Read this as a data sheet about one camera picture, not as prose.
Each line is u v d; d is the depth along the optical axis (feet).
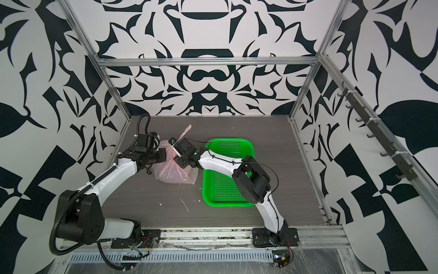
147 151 2.20
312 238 2.50
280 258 2.33
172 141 2.57
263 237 2.44
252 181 1.70
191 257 2.13
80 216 1.36
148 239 2.36
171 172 2.77
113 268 2.23
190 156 2.25
